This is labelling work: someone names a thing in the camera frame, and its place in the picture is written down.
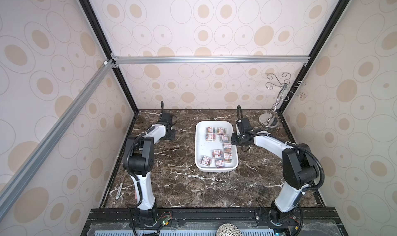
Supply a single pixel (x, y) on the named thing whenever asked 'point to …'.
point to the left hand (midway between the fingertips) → (172, 133)
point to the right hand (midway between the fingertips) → (239, 140)
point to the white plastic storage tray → (205, 148)
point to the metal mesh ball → (228, 229)
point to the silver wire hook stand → (271, 119)
